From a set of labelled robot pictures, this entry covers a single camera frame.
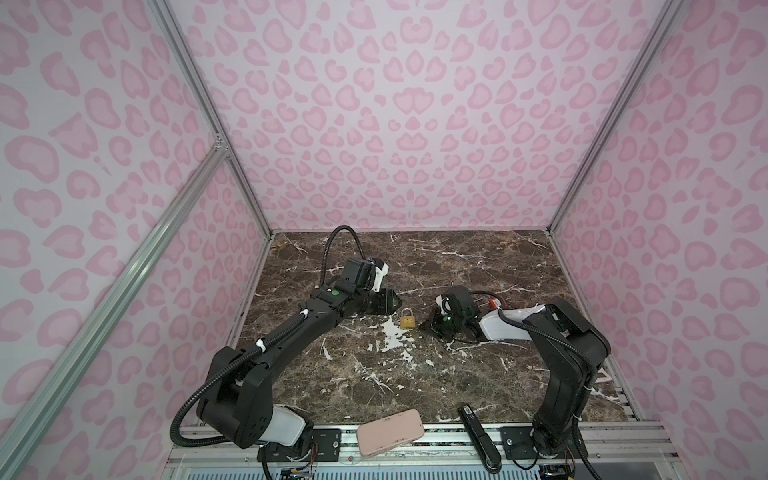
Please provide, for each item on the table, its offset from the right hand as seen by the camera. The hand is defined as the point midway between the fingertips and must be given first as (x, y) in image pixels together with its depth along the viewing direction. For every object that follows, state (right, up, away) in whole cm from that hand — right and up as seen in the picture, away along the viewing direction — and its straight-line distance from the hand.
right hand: (419, 325), depth 91 cm
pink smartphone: (-9, -22, -18) cm, 30 cm away
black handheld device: (+14, -23, -22) cm, 34 cm away
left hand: (-6, +9, -9) cm, 15 cm away
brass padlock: (-4, 0, +2) cm, 4 cm away
